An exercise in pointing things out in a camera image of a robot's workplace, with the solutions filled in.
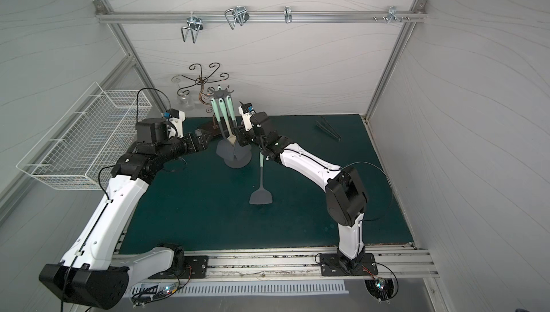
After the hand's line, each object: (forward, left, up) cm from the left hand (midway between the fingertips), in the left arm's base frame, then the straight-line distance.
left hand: (202, 136), depth 72 cm
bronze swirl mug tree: (+24, +4, +1) cm, 24 cm away
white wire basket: (-8, +37, 0) cm, 37 cm away
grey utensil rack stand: (+7, -9, -21) cm, 23 cm away
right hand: (+9, -9, -4) cm, 14 cm away
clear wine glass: (+34, +21, -12) cm, 42 cm away
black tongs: (+32, -53, -30) cm, 69 cm away
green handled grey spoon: (+10, -9, +3) cm, 14 cm away
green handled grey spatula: (-8, -19, -30) cm, 36 cm away
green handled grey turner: (+9, -1, -20) cm, 22 cm away
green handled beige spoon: (+10, -6, -13) cm, 17 cm away
